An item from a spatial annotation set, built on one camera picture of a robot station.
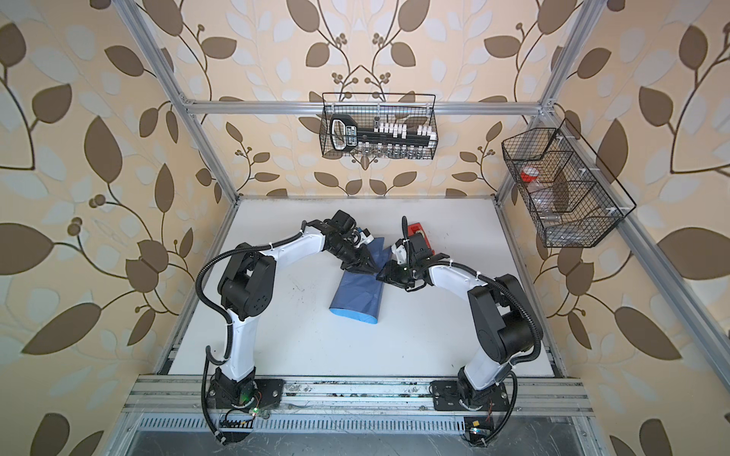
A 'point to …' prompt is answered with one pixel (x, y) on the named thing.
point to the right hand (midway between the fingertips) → (382, 278)
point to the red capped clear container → (529, 174)
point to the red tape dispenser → (414, 227)
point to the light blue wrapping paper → (359, 294)
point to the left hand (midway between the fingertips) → (373, 267)
